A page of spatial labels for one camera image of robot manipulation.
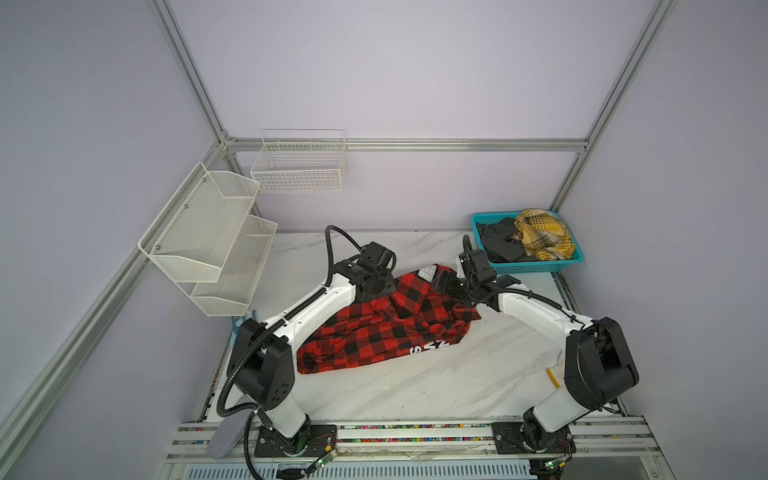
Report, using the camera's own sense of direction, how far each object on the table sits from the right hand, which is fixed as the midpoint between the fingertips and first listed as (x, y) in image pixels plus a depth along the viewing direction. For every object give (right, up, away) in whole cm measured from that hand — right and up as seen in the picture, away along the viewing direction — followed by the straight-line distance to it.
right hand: (435, 286), depth 89 cm
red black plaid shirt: (-4, -10, +7) cm, 13 cm away
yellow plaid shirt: (+41, +17, +15) cm, 47 cm away
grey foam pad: (-53, -35, -17) cm, 66 cm away
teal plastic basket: (+35, +6, +12) cm, 37 cm away
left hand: (-15, 0, -4) cm, 16 cm away
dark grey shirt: (+26, +14, +16) cm, 34 cm away
